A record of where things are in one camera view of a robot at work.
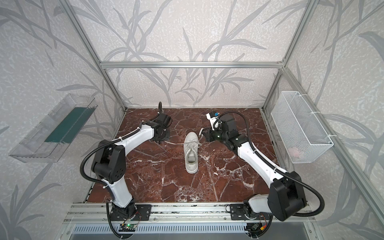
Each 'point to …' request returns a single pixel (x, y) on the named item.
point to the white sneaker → (191, 163)
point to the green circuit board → (127, 227)
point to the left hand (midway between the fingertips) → (166, 132)
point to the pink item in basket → (293, 151)
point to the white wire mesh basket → (303, 137)
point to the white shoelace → (192, 143)
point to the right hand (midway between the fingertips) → (202, 126)
